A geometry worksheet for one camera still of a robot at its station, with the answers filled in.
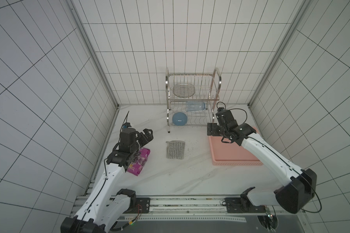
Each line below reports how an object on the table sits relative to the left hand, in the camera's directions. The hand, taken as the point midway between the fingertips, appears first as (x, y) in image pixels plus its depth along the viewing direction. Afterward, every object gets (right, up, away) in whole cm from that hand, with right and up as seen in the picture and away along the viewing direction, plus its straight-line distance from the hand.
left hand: (146, 137), depth 80 cm
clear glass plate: (+22, +29, +12) cm, 38 cm away
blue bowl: (+20, +10, +23) cm, 32 cm away
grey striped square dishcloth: (+16, -10, +12) cm, 23 cm away
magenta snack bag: (-6, -16, +5) cm, 17 cm away
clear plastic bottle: (+32, +20, +34) cm, 51 cm away
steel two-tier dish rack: (+26, +23, +6) cm, 35 cm away
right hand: (+36, +5, +1) cm, 36 cm away
